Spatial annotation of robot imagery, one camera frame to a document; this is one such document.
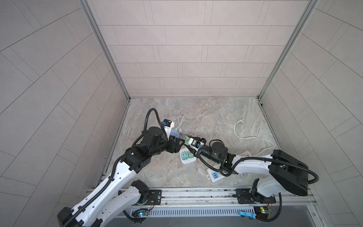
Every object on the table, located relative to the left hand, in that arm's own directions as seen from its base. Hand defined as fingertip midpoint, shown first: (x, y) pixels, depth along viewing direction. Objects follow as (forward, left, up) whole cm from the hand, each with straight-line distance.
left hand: (183, 139), depth 69 cm
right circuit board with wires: (-28, -39, -21) cm, 53 cm away
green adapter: (-7, -4, -1) cm, 8 cm away
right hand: (+1, -1, -5) cm, 5 cm away
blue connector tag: (-29, -31, -18) cm, 46 cm away
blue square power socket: (+14, +6, -19) cm, 25 cm away
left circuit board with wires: (-29, +19, -18) cm, 39 cm away
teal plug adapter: (-3, -1, -15) cm, 15 cm away
